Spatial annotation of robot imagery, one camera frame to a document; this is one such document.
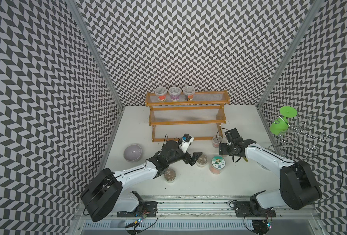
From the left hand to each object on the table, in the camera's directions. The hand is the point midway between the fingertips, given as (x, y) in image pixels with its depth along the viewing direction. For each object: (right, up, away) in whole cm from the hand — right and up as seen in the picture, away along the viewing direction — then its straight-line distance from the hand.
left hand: (195, 149), depth 79 cm
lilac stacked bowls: (-38, -4, +10) cm, 39 cm away
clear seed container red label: (-19, +31, 0) cm, 36 cm away
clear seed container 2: (-4, +32, +1) cm, 32 cm away
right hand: (+20, -4, +10) cm, 23 cm away
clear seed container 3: (+14, +1, +15) cm, 21 cm away
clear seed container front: (-14, -14, 0) cm, 20 cm away
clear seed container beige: (+4, -8, +5) cm, 10 cm away
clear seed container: (-11, +31, 0) cm, 33 cm away
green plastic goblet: (+45, +13, -2) cm, 47 cm away
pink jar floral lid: (+12, -9, +1) cm, 15 cm away
